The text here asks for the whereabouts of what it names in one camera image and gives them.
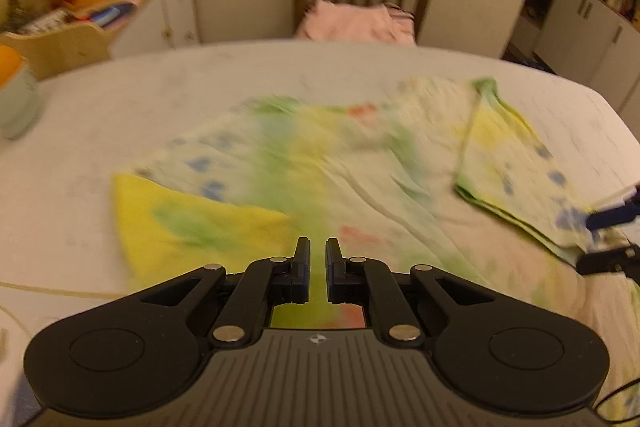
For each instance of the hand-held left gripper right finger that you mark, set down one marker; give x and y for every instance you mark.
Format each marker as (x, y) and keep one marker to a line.
(332, 272)

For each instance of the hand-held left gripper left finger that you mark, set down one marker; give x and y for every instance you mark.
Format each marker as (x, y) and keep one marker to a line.
(302, 272)

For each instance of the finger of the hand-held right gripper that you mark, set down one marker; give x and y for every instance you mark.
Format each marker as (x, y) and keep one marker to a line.
(605, 263)
(612, 217)

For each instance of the tie-dye t-shirt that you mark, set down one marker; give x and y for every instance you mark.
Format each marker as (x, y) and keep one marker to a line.
(350, 167)

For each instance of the pink garment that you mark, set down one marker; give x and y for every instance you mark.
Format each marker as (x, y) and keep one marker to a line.
(350, 22)

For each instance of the white sideboard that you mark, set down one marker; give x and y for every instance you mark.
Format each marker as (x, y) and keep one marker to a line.
(170, 7)

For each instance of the blue round mat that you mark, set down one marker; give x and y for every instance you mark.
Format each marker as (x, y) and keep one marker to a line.
(107, 13)

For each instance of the pale green cup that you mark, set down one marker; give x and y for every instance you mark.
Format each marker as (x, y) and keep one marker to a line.
(20, 107)

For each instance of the orange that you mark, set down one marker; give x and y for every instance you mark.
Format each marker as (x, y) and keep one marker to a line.
(9, 64)

